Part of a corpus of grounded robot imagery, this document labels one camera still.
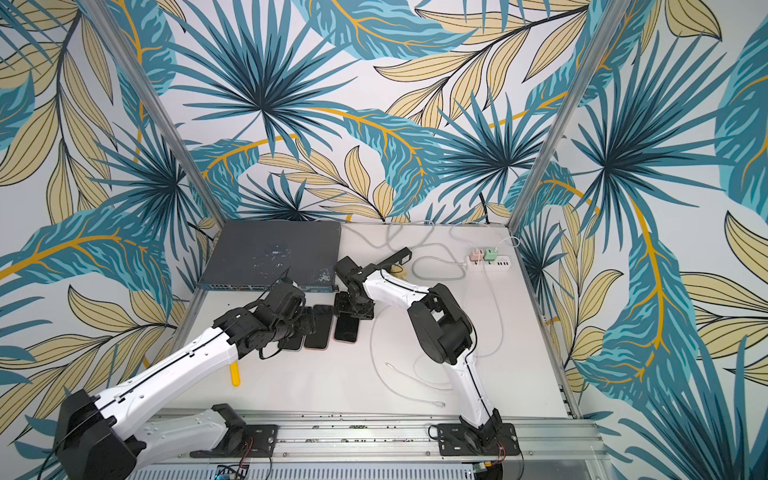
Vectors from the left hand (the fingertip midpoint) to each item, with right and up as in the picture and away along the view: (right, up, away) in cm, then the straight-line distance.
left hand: (308, 324), depth 79 cm
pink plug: (+52, +18, +22) cm, 59 cm away
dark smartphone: (+8, -4, +13) cm, 16 cm away
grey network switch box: (-26, +18, +25) cm, 41 cm away
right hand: (+3, -4, +11) cm, 12 cm away
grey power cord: (+34, +17, +32) cm, 49 cm away
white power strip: (+62, +16, +27) cm, 69 cm away
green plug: (+57, +18, +24) cm, 64 cm away
